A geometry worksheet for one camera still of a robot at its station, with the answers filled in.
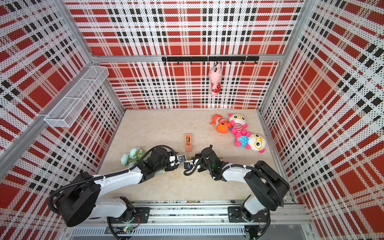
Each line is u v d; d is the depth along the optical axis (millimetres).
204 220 734
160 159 685
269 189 436
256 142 932
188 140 961
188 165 736
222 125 1011
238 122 1043
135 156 884
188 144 973
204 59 883
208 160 670
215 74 905
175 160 732
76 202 418
